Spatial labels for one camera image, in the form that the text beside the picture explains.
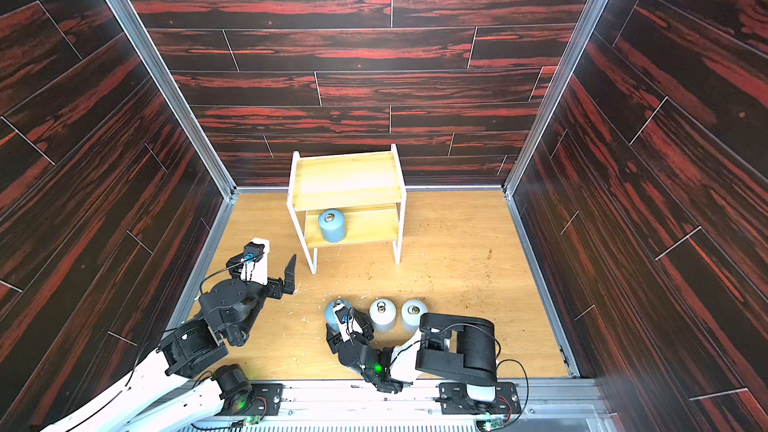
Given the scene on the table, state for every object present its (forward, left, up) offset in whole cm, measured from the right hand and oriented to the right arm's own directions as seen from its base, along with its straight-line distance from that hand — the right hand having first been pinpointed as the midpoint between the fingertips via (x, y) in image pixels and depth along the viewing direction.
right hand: (346, 315), depth 84 cm
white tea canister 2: (0, -18, +4) cm, 19 cm away
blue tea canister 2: (-2, +3, +6) cm, 7 cm away
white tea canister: (-1, -10, +4) cm, 11 cm away
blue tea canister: (+18, +4, +20) cm, 27 cm away
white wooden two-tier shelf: (+19, -3, +29) cm, 35 cm away
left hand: (+5, +14, +24) cm, 28 cm away
